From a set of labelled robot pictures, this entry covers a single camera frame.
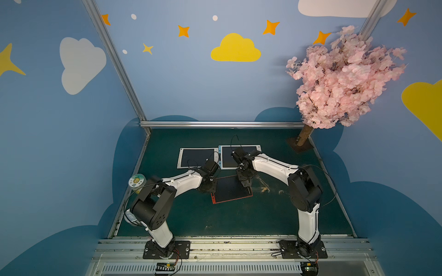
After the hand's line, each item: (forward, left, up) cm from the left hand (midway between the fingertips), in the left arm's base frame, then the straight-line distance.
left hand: (212, 186), depth 93 cm
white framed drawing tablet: (+21, +13, -3) cm, 25 cm away
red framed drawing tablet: (0, -10, -2) cm, 10 cm away
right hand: (+6, -19, +3) cm, 20 cm away
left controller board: (-37, +18, -4) cm, 41 cm away
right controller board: (-36, -44, -4) cm, 57 cm away
